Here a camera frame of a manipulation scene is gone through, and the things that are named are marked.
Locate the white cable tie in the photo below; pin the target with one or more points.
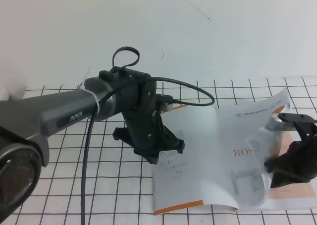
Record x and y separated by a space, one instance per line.
83 87

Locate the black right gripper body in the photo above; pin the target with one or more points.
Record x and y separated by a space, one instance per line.
299 163

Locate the white orange ROS2 book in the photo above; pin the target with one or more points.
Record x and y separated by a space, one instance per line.
223 160

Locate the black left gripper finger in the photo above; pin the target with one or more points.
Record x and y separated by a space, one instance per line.
163 141
122 134

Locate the white grid tablecloth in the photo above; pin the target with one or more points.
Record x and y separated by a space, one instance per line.
119 183

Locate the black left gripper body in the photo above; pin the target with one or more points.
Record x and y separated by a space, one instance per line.
136 101

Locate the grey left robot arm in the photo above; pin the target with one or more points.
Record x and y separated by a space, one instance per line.
26 125

